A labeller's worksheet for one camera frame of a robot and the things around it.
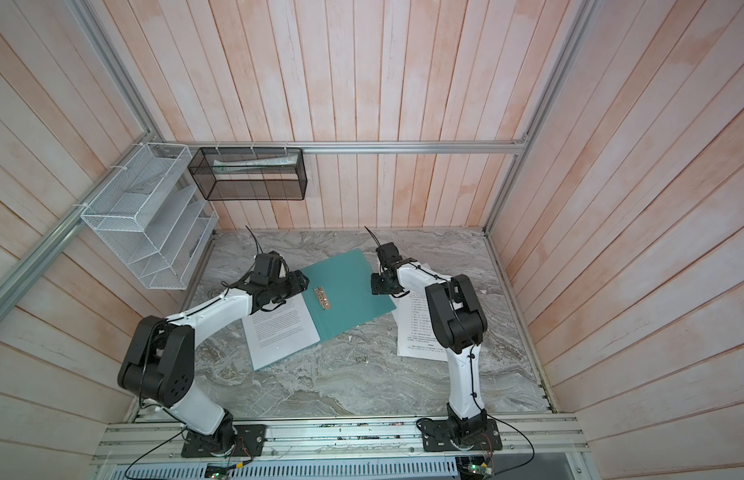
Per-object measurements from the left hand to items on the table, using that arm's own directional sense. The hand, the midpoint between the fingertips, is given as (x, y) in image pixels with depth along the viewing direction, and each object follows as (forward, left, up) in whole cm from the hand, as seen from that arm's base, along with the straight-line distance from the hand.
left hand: (303, 287), depth 93 cm
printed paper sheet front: (-11, +8, -9) cm, 16 cm away
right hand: (+6, -24, -8) cm, 26 cm away
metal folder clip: (+2, -5, -9) cm, 10 cm away
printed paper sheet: (-12, -36, -9) cm, 39 cm away
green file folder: (+4, -10, -12) cm, 17 cm away
